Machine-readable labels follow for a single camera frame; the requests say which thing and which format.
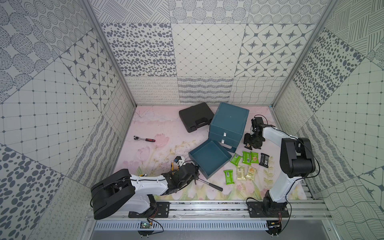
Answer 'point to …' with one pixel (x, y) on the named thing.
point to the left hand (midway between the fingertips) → (202, 165)
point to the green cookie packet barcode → (246, 157)
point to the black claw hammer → (215, 187)
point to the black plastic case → (196, 116)
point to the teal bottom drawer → (209, 157)
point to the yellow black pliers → (172, 166)
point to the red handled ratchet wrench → (136, 138)
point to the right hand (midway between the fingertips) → (250, 144)
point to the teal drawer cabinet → (227, 124)
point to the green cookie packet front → (254, 158)
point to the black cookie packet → (264, 160)
